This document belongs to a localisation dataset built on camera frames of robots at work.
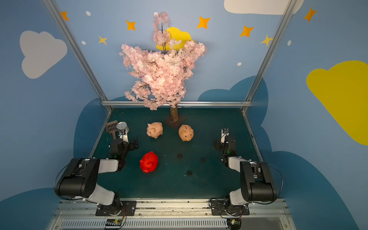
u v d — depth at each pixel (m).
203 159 0.93
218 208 0.74
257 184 0.45
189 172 0.88
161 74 0.62
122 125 1.04
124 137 0.83
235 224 0.73
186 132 0.96
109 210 0.69
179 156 0.94
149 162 0.81
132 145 0.86
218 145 0.86
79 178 0.45
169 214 0.73
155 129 0.97
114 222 0.73
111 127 1.08
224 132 0.81
